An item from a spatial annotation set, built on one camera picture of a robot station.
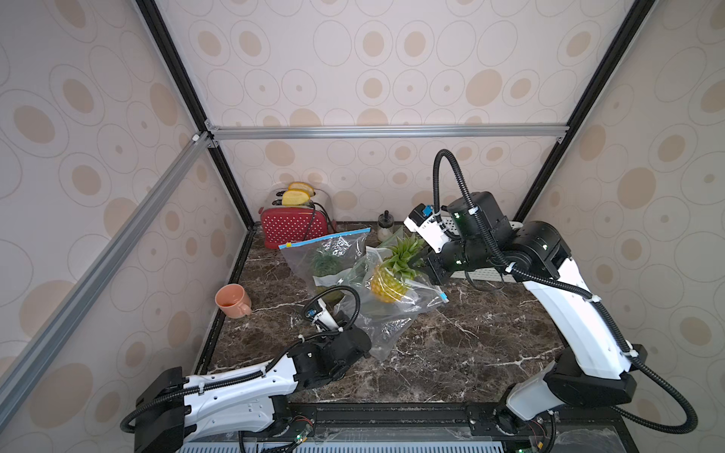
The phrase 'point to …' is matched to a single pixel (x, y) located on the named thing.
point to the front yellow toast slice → (295, 197)
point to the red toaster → (288, 225)
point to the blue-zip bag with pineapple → (326, 262)
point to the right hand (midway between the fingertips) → (408, 268)
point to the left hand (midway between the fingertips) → (356, 315)
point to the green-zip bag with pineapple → (415, 303)
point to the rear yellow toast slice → (304, 186)
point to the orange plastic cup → (233, 301)
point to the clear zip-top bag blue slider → (381, 334)
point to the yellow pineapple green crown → (391, 279)
